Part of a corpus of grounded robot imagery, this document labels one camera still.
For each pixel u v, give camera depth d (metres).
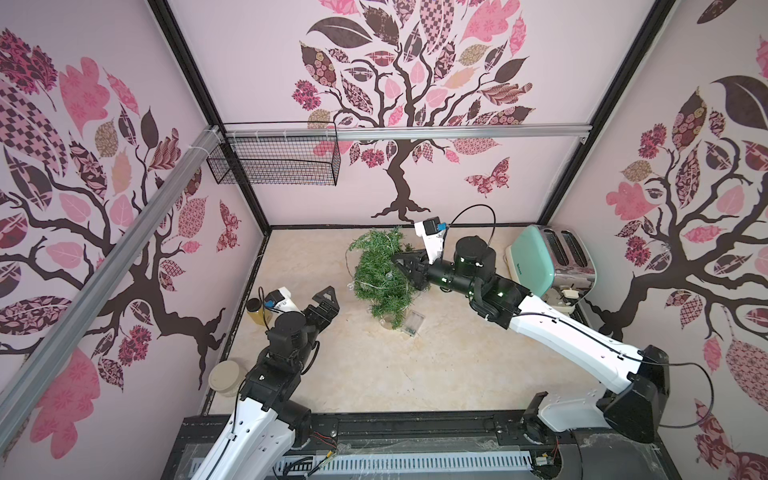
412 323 0.92
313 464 0.70
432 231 0.57
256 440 0.48
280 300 0.64
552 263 0.86
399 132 0.95
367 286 0.73
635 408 0.39
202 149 0.80
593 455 0.71
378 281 0.71
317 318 0.64
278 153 0.95
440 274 0.59
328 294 0.71
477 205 0.52
